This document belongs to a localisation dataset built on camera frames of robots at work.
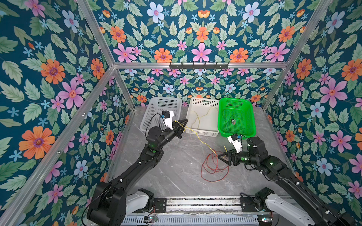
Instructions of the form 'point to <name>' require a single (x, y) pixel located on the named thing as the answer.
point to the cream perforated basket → (202, 117)
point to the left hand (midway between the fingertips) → (188, 120)
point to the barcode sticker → (233, 121)
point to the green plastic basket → (236, 116)
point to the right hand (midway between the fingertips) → (223, 152)
